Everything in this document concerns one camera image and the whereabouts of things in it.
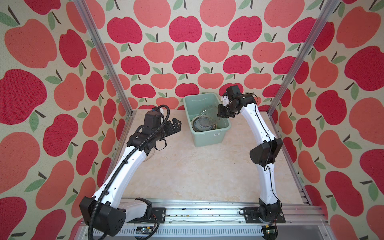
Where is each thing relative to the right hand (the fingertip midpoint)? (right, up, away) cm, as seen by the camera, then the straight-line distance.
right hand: (220, 114), depth 90 cm
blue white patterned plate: (-13, -9, +14) cm, 21 cm away
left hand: (-25, -7, -15) cm, 30 cm away
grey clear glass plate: (-7, -2, +5) cm, 9 cm away
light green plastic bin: (-16, +8, +18) cm, 26 cm away
